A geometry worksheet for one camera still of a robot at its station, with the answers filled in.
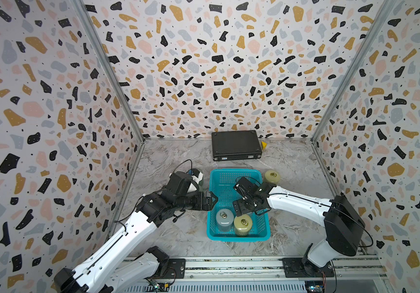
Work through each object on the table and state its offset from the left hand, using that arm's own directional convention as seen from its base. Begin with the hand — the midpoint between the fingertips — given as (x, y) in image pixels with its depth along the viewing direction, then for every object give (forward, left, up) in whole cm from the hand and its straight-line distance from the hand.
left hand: (211, 198), depth 71 cm
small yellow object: (+47, -32, -20) cm, 60 cm away
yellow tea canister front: (-6, -13, -12) cm, 18 cm away
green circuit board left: (-26, +20, -21) cm, 39 cm away
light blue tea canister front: (-3, -5, -13) cm, 15 cm away
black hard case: (+47, -14, -20) cm, 53 cm away
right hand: (+3, -14, -16) cm, 22 cm away
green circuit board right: (-27, -40, -22) cm, 53 cm away
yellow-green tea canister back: (+18, -30, -13) cm, 38 cm away
